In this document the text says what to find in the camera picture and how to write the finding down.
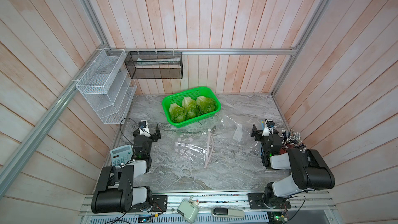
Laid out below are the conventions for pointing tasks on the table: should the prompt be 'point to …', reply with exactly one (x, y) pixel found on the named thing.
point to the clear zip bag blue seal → (240, 135)
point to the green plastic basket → (178, 99)
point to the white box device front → (189, 210)
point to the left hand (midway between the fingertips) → (150, 127)
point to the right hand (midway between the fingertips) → (262, 124)
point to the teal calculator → (121, 155)
